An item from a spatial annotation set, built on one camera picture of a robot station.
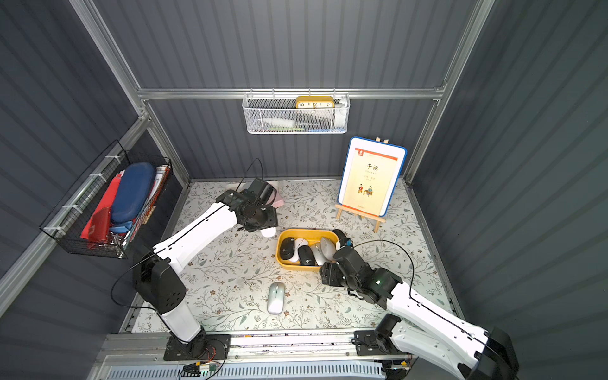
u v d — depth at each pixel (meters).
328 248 0.90
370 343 0.74
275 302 0.83
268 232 0.80
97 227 0.65
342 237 0.96
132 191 0.72
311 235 0.97
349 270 0.59
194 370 0.72
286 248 0.91
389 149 0.85
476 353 0.41
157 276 0.44
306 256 0.91
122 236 0.67
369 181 0.90
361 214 0.97
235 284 0.87
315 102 0.87
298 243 0.94
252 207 0.61
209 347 0.73
